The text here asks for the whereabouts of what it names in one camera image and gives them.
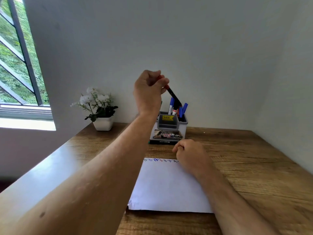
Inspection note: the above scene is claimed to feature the person's left hand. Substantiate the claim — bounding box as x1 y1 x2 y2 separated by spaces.
133 70 170 118

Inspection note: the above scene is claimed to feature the person's right hand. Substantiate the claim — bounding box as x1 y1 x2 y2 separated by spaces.
172 139 215 180

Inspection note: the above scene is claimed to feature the white paper sheet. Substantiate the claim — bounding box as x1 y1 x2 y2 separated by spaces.
127 158 213 214

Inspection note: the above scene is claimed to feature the person's left forearm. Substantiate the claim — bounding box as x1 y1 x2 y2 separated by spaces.
0 112 159 235

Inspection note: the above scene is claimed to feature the person's right forearm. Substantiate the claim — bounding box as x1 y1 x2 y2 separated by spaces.
198 168 279 235

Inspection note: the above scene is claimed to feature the grey white desk organizer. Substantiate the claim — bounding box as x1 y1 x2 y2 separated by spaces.
149 111 188 141

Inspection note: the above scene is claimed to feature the artificial white flower plant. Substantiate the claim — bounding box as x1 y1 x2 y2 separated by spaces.
70 87 119 123

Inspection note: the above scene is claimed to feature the white square flower pot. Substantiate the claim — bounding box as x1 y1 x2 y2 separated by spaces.
92 117 115 132

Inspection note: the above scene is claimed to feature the window with dark bars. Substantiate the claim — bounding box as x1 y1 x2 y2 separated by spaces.
0 0 53 120

